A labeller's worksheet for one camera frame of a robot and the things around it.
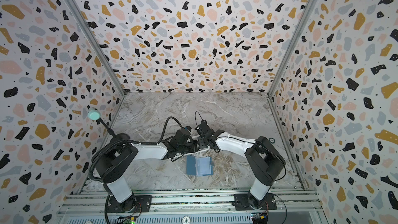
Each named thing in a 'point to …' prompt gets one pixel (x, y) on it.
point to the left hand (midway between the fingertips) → (202, 144)
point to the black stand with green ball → (95, 114)
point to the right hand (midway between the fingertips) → (204, 137)
